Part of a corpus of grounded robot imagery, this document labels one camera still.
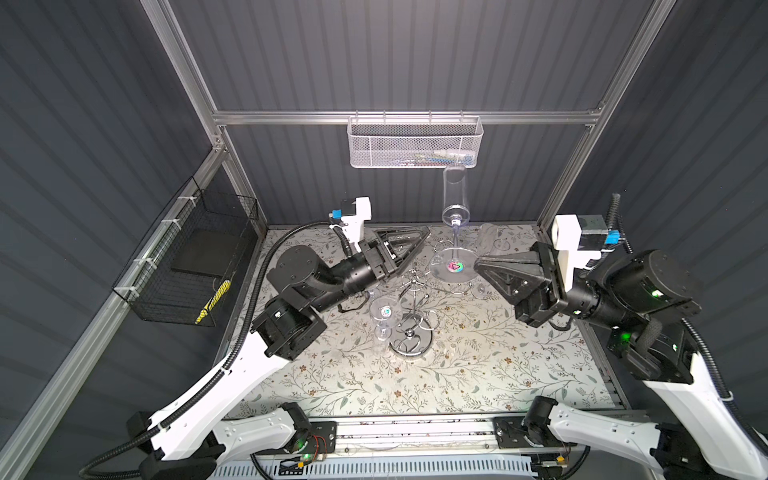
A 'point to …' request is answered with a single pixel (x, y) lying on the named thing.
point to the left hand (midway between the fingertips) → (430, 237)
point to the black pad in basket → (206, 252)
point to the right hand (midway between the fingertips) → (482, 271)
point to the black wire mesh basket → (157, 294)
